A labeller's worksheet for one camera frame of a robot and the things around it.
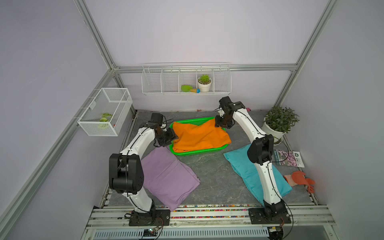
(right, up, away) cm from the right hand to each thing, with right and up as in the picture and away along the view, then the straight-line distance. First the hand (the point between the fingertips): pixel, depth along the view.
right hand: (218, 123), depth 98 cm
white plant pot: (+37, -7, -4) cm, 37 cm away
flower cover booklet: (+44, -22, -4) cm, 49 cm away
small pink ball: (+28, +12, +26) cm, 40 cm away
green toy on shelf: (-22, +24, +2) cm, 32 cm away
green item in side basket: (-62, +4, -19) cm, 65 cm away
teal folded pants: (+15, -28, -11) cm, 34 cm away
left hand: (-27, -9, -10) cm, 30 cm away
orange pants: (-9, -8, -2) cm, 12 cm away
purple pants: (-30, -33, -13) cm, 47 cm away
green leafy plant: (+36, +3, -11) cm, 37 cm away
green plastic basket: (-15, +1, +5) cm, 16 cm away
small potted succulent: (-10, +25, -7) cm, 28 cm away
